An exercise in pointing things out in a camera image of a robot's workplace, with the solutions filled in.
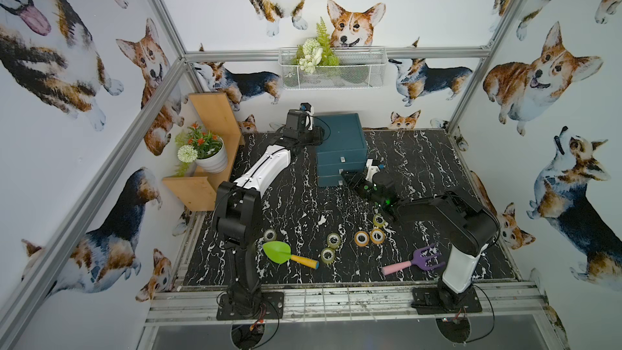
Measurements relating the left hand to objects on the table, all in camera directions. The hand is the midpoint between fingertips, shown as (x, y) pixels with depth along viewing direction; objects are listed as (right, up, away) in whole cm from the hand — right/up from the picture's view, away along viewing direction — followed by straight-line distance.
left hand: (316, 126), depth 93 cm
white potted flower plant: (-43, -9, 0) cm, 44 cm away
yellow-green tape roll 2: (+6, -42, -6) cm, 42 cm away
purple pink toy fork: (+35, -47, -11) cm, 60 cm away
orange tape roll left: (+17, -41, -5) cm, 45 cm away
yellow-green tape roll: (+23, -37, -3) cm, 44 cm away
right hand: (+12, -16, -2) cm, 20 cm away
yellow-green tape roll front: (+4, -46, -9) cm, 47 cm away
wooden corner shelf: (-44, +6, +10) cm, 45 cm away
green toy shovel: (-12, -44, -10) cm, 47 cm away
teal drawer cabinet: (+10, -9, -7) cm, 15 cm away
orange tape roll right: (+22, -42, -5) cm, 48 cm away
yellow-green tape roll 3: (-17, -40, -5) cm, 44 cm away
